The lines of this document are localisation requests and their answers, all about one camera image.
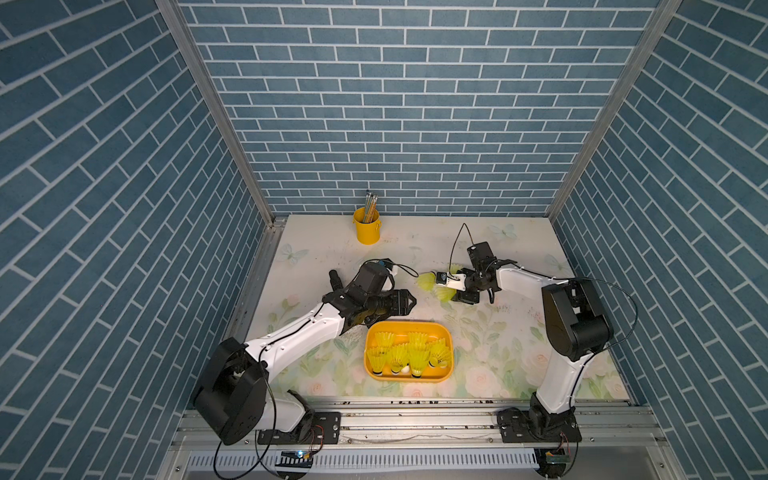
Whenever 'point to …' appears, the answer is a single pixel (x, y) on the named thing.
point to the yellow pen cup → (368, 233)
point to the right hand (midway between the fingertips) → (459, 286)
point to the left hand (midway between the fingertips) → (415, 304)
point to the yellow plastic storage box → (436, 330)
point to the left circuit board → (300, 458)
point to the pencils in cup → (370, 207)
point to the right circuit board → (557, 459)
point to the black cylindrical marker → (335, 281)
